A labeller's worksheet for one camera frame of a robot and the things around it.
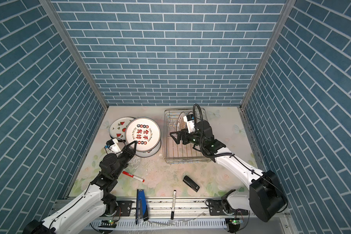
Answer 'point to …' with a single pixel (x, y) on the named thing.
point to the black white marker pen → (173, 204)
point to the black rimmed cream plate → (118, 126)
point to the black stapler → (192, 185)
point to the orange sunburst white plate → (181, 124)
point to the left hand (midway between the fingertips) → (138, 142)
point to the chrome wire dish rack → (174, 121)
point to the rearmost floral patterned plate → (148, 153)
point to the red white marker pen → (133, 176)
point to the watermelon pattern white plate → (118, 127)
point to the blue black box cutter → (142, 212)
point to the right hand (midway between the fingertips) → (174, 131)
